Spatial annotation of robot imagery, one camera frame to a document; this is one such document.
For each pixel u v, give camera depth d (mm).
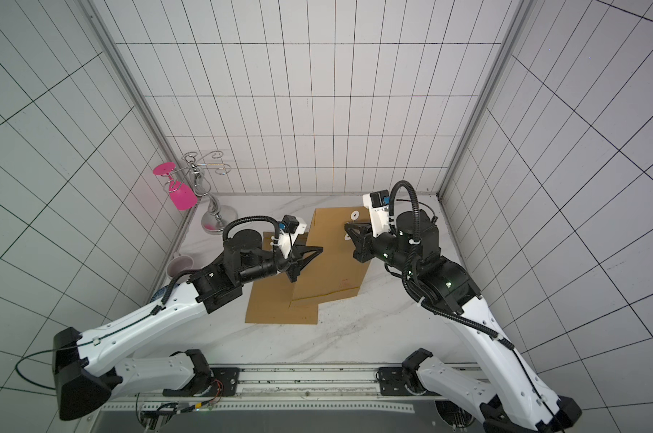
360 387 727
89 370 389
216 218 1091
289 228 558
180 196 981
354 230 603
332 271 610
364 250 518
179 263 900
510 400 360
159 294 851
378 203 503
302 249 609
